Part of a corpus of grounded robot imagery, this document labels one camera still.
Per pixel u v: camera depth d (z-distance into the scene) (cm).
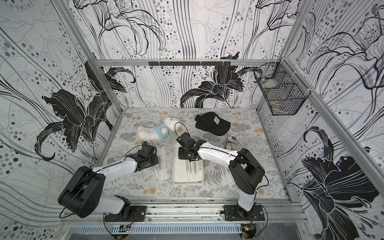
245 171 46
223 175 85
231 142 96
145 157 70
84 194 42
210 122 106
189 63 90
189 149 66
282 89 88
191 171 86
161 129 93
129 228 72
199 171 87
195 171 86
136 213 73
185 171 86
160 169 88
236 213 64
